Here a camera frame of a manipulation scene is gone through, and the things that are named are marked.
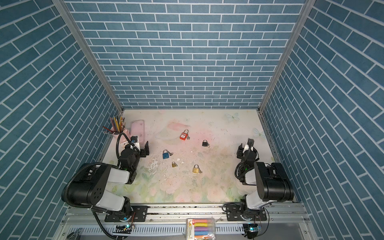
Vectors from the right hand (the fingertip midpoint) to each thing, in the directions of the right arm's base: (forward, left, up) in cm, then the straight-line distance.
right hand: (247, 143), depth 91 cm
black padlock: (+3, +26, -8) cm, 27 cm away
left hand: (-5, +65, +2) cm, 66 cm away
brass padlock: (-16, +30, -8) cm, 35 cm away
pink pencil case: (+10, +76, -5) cm, 76 cm away
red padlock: (+8, +41, -6) cm, 43 cm away
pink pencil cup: (-3, +80, +6) cm, 80 cm away
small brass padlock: (-14, +44, -8) cm, 47 cm away
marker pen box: (-45, +25, -6) cm, 52 cm away
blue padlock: (-7, +51, -7) cm, 52 cm away
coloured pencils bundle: (+5, +84, +5) cm, 84 cm away
